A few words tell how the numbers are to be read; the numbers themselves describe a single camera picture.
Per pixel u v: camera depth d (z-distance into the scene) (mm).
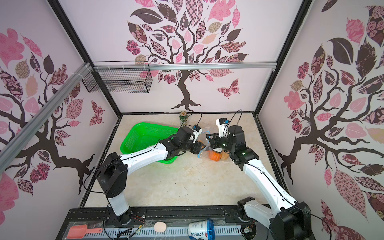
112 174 484
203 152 776
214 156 870
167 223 717
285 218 378
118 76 947
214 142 657
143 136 1067
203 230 632
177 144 650
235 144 570
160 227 700
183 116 1049
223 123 666
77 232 683
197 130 748
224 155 890
